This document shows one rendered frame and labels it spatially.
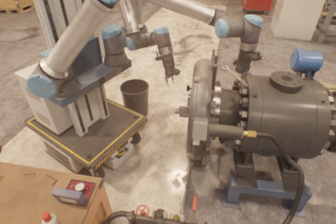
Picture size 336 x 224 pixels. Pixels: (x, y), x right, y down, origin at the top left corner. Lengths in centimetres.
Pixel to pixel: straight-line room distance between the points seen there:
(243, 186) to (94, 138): 121
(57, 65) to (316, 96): 153
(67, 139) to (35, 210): 70
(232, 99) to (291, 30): 387
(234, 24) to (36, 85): 102
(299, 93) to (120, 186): 152
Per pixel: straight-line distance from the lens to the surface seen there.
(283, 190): 185
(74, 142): 199
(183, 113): 153
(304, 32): 542
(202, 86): 138
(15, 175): 175
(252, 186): 177
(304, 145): 167
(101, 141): 192
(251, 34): 118
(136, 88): 262
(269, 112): 152
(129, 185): 201
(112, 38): 166
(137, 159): 216
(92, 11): 106
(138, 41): 143
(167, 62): 139
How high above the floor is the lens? 167
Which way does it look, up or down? 36 degrees down
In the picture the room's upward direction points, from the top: straight up
